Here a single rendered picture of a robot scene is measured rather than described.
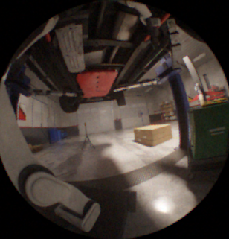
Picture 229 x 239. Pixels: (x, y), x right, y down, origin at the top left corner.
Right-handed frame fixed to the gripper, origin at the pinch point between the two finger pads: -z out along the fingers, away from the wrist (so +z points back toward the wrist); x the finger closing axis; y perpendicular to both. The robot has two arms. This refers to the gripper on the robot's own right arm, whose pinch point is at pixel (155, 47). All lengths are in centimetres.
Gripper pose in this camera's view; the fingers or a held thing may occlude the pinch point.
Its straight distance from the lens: 80.9
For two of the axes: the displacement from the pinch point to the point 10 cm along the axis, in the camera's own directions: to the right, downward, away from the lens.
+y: 9.4, -0.3, -3.4
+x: -1.0, 9.2, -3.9
